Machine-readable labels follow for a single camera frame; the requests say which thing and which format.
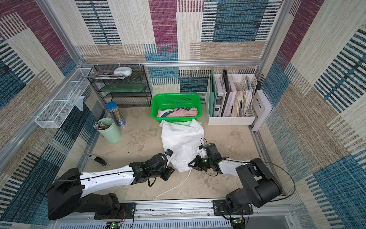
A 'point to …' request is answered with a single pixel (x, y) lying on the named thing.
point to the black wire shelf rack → (127, 85)
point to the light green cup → (112, 134)
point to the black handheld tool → (97, 159)
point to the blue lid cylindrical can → (112, 107)
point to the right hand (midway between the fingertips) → (189, 163)
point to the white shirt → (182, 140)
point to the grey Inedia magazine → (266, 106)
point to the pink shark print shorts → (178, 112)
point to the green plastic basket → (172, 100)
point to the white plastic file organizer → (230, 99)
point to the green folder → (212, 94)
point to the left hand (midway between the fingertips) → (173, 168)
